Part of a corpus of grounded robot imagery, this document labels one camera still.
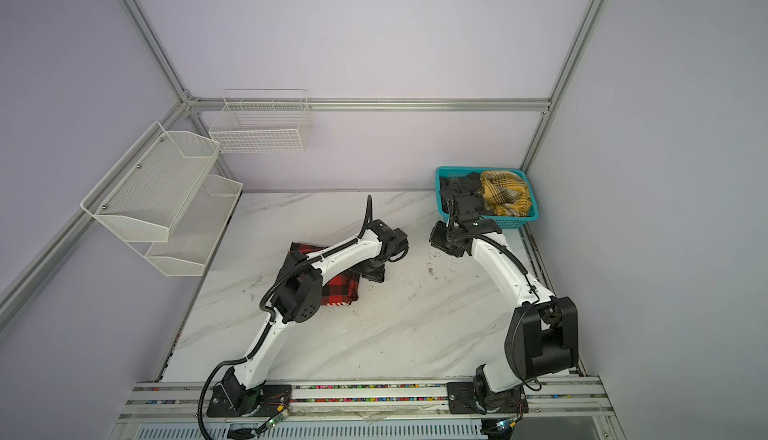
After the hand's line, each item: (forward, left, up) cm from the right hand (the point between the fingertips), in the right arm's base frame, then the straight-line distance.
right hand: (431, 238), depth 86 cm
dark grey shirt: (+30, -16, -7) cm, 35 cm away
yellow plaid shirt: (+24, -28, -5) cm, 37 cm away
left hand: (-6, +23, -11) cm, 26 cm away
